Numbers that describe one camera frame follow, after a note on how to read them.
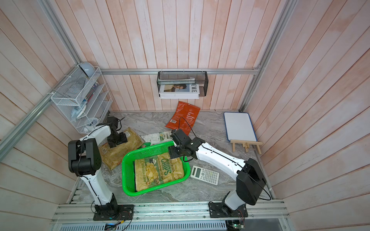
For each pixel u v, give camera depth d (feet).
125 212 2.40
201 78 3.15
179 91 3.07
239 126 3.63
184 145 1.99
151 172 2.75
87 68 2.68
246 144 3.23
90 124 2.96
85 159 1.70
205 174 2.81
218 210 2.40
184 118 3.76
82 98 2.50
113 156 3.03
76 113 2.56
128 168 2.74
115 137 2.74
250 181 1.38
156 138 3.39
